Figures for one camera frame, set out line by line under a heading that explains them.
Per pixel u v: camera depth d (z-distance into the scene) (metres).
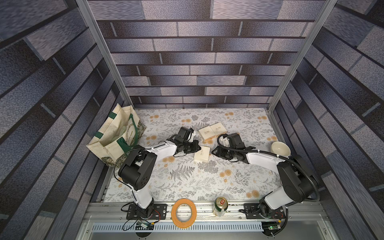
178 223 0.69
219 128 1.03
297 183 0.44
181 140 0.74
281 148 0.94
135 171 0.47
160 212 0.73
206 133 1.01
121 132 0.93
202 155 0.91
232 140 0.74
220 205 0.67
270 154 0.55
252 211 0.73
